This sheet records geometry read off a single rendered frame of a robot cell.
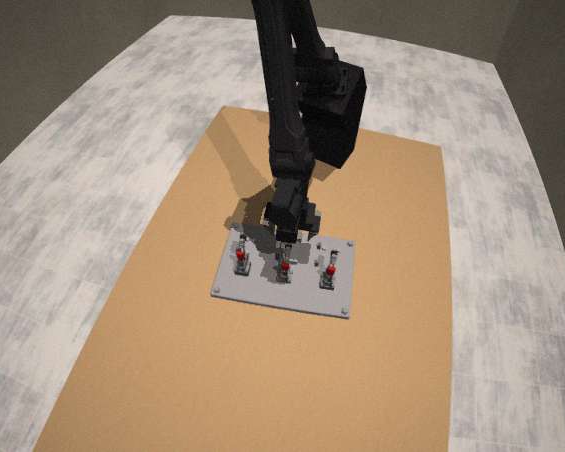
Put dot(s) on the grey toggle clamp with red handle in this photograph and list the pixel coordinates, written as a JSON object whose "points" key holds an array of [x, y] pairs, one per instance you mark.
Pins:
{"points": [[331, 270]]}

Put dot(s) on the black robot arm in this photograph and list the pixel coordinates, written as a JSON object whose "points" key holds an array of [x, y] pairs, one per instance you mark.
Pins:
{"points": [[283, 65]]}

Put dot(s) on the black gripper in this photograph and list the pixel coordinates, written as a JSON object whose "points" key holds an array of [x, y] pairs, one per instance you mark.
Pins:
{"points": [[312, 223]]}

